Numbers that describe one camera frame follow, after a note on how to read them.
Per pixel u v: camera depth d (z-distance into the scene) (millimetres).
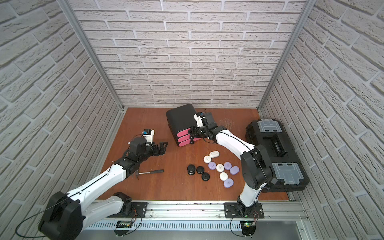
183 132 854
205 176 832
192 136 775
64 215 393
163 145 768
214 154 922
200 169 858
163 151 759
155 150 741
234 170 860
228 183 811
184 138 900
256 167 463
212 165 874
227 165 874
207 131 684
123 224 725
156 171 862
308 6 691
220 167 873
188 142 949
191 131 867
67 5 696
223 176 835
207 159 899
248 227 706
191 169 846
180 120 945
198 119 813
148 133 725
